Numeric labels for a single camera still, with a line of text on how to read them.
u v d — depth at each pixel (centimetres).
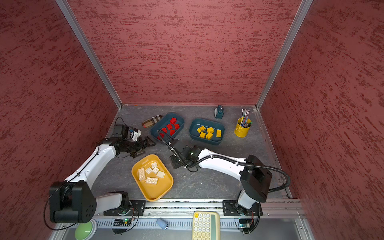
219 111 107
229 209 74
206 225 68
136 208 73
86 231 67
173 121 108
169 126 108
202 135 100
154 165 87
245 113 95
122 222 71
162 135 100
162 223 69
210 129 104
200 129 104
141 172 85
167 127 107
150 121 107
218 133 103
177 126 107
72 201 40
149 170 86
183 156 60
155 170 86
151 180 82
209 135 100
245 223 69
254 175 43
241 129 95
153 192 78
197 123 107
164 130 105
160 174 85
